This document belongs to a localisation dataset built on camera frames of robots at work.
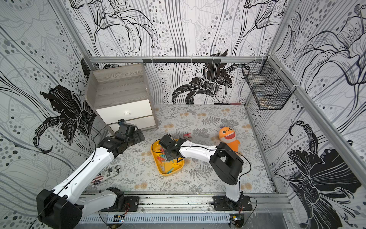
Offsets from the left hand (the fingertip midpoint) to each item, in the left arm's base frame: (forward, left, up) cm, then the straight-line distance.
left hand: (137, 139), depth 81 cm
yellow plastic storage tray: (-11, -16, -14) cm, 24 cm away
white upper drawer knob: (+13, +8, +7) cm, 17 cm away
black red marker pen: (+47, -69, -16) cm, 85 cm away
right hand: (-2, -20, -12) cm, 23 cm away
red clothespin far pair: (+13, -29, -14) cm, 35 cm away
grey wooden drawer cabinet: (+22, +12, +15) cm, 29 cm away
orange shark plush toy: (+8, -55, -6) cm, 56 cm away
